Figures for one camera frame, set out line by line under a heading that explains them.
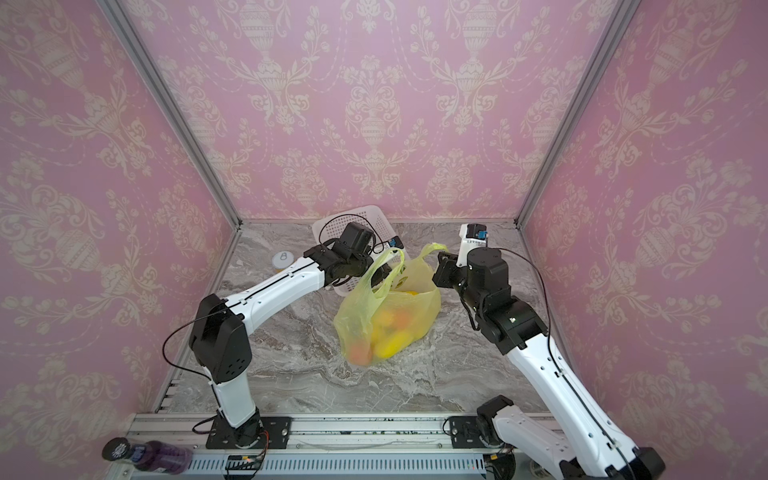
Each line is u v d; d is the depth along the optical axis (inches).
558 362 17.0
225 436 29.0
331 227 27.5
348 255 25.9
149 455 24.2
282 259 40.5
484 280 19.3
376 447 28.7
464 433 28.7
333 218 27.7
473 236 22.9
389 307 27.7
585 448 14.9
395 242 28.7
